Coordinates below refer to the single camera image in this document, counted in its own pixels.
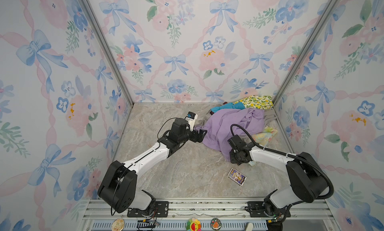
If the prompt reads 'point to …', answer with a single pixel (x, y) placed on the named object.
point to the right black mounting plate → (256, 209)
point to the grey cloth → (269, 115)
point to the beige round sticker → (118, 224)
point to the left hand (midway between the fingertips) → (201, 127)
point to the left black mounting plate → (159, 209)
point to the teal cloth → (235, 105)
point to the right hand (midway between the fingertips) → (234, 157)
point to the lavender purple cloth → (218, 124)
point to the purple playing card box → (237, 177)
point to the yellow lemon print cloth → (260, 102)
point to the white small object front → (249, 227)
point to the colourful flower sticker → (193, 224)
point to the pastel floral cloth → (263, 138)
